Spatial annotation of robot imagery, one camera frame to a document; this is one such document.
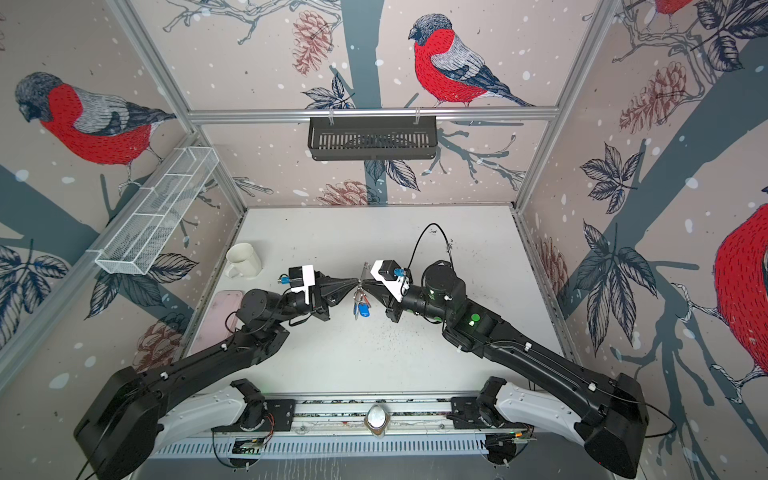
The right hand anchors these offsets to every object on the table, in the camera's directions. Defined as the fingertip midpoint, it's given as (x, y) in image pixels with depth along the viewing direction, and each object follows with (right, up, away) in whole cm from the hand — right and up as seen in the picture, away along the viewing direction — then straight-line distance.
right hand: (361, 286), depth 65 cm
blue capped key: (+1, -5, -1) cm, 5 cm away
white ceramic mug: (-40, +3, +28) cm, 49 cm away
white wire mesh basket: (-55, +10, +7) cm, 56 cm away
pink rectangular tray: (-48, -15, +26) cm, 56 cm away
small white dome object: (+4, -29, -1) cm, 29 cm away
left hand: (-1, +1, -5) cm, 5 cm away
